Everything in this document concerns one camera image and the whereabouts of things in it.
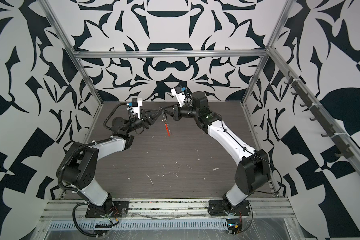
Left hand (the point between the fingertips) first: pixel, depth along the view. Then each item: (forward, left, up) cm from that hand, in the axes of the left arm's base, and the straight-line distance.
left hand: (162, 108), depth 71 cm
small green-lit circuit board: (-43, -32, -36) cm, 65 cm away
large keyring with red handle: (-3, -1, -6) cm, 7 cm away
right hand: (0, -1, 0) cm, 1 cm away
